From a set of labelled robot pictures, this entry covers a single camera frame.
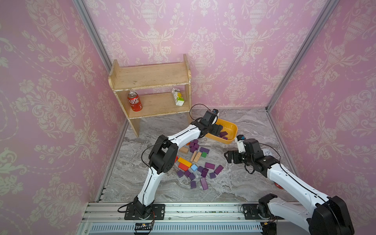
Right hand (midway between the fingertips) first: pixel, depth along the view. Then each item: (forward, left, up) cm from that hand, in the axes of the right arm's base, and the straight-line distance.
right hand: (232, 153), depth 84 cm
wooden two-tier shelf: (+54, +52, +6) cm, 75 cm away
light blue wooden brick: (-4, +22, -8) cm, 24 cm away
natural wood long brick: (+3, +20, -8) cm, 22 cm away
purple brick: (+21, 0, -10) cm, 23 cm away
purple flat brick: (+9, +14, -10) cm, 20 cm away
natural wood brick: (+8, +28, -7) cm, 30 cm away
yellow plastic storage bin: (+22, -6, -7) cm, 24 cm away
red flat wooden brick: (-3, +29, -9) cm, 30 cm away
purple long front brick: (-13, +17, -10) cm, 23 cm away
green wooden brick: (+5, +16, -9) cm, 19 cm away
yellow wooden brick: (+1, +29, -9) cm, 31 cm away
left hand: (+19, +7, +1) cm, 20 cm away
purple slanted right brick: (-5, +7, -11) cm, 14 cm away
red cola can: (+25, +55, +21) cm, 63 cm away
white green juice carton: (+32, +30, +17) cm, 47 cm away
